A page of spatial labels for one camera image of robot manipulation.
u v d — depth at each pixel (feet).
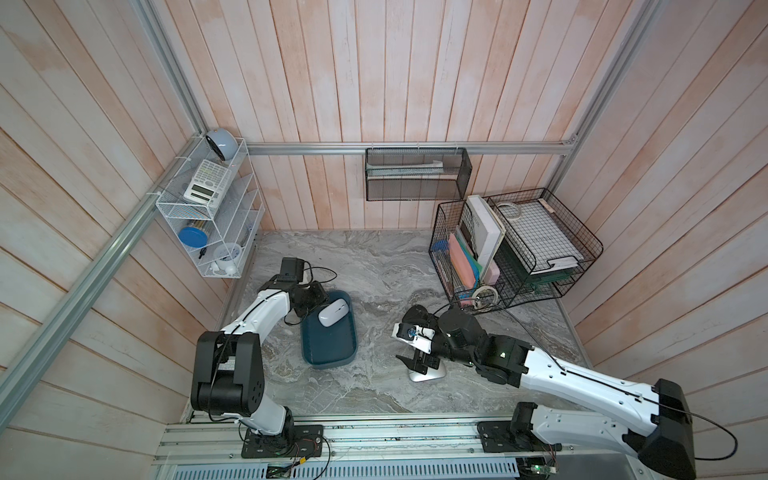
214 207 2.41
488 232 2.79
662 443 1.28
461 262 3.33
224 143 2.71
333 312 3.06
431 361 2.08
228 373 1.46
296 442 2.39
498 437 2.41
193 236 2.50
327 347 2.84
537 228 3.06
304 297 2.56
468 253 3.20
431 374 2.86
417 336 1.93
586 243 2.89
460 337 1.76
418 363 2.06
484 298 3.29
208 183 2.52
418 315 3.13
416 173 2.89
